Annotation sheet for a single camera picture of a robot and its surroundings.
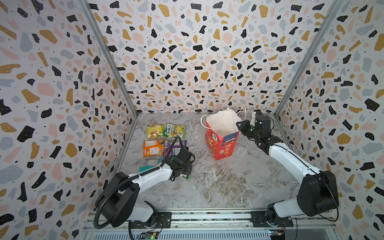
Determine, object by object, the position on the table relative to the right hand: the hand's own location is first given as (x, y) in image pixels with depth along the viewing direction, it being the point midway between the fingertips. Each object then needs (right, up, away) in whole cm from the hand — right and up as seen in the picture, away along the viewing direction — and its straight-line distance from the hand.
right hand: (236, 122), depth 84 cm
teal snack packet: (-52, -24, +6) cm, 58 cm away
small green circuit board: (-45, -54, -14) cm, 71 cm away
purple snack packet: (-42, -14, +16) cm, 47 cm away
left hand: (-27, -26, +5) cm, 38 cm away
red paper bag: (-5, -3, +17) cm, 18 cm away
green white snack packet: (-29, -31, +3) cm, 43 cm away
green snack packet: (-41, -5, +22) cm, 47 cm away
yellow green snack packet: (-53, -5, +20) cm, 57 cm away
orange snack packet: (-52, -16, +13) cm, 56 cm away
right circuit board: (+16, -54, -13) cm, 58 cm away
